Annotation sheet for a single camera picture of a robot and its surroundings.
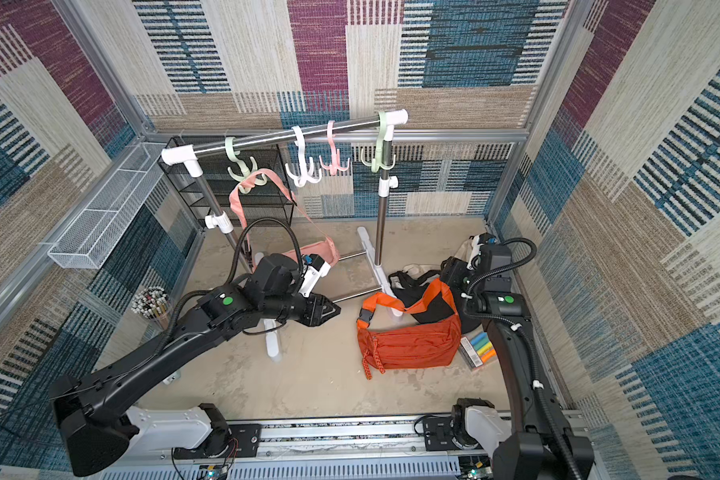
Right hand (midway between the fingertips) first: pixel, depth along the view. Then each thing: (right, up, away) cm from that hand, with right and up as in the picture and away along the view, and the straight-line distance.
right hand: (456, 274), depth 81 cm
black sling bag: (-10, -5, +18) cm, 21 cm away
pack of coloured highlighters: (+8, -22, +6) cm, 25 cm away
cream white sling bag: (+12, +5, +30) cm, 32 cm away
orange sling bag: (-8, -19, +1) cm, 21 cm away
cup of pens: (-78, -7, -3) cm, 79 cm away
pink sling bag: (-35, +7, +8) cm, 37 cm away
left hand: (-30, -8, -11) cm, 33 cm away
